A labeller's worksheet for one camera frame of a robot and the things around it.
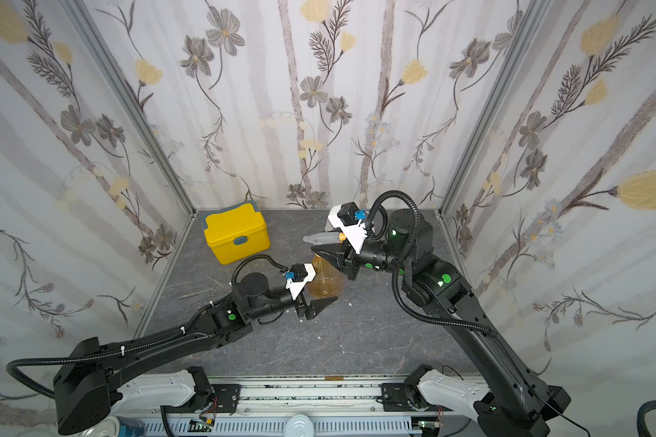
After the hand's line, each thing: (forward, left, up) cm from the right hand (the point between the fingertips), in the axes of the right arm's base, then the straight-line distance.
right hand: (327, 246), depth 52 cm
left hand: (+1, -1, -17) cm, 17 cm away
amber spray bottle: (0, 0, -14) cm, 14 cm away
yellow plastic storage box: (+27, +34, -34) cm, 55 cm away
